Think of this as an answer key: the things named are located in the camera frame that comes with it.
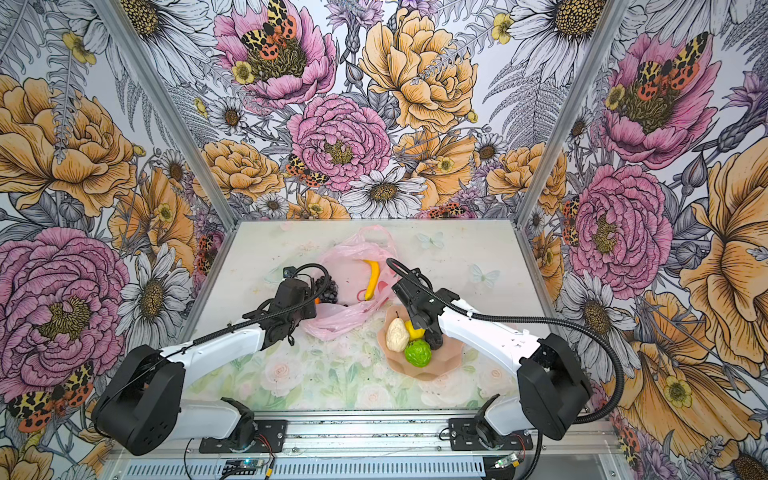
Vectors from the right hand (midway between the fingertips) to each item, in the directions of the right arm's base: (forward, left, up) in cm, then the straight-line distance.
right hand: (432, 317), depth 85 cm
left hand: (+6, +37, -3) cm, 38 cm away
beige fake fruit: (-4, +10, -1) cm, 11 cm away
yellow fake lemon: (-3, +5, -3) cm, 7 cm away
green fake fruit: (-9, +5, -3) cm, 11 cm away
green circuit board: (-32, +47, -10) cm, 58 cm away
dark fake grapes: (+12, +31, -6) cm, 33 cm away
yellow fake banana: (+21, +17, -7) cm, 28 cm away
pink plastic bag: (+24, +20, -8) cm, 32 cm away
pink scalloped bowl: (-9, -3, -7) cm, 12 cm away
